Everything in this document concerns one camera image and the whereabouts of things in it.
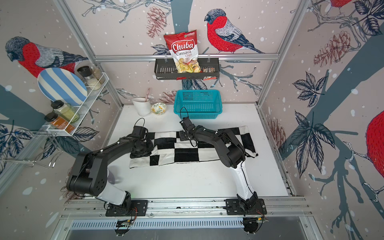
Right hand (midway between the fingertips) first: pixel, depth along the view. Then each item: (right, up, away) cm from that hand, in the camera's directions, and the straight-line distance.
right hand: (182, 135), depth 101 cm
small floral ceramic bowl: (-21, +19, +16) cm, 33 cm away
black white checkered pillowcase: (-8, -7, -9) cm, 14 cm away
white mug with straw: (-29, +21, +3) cm, 36 cm away
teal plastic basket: (+11, +23, +21) cm, 33 cm away
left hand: (-17, -5, -8) cm, 19 cm away
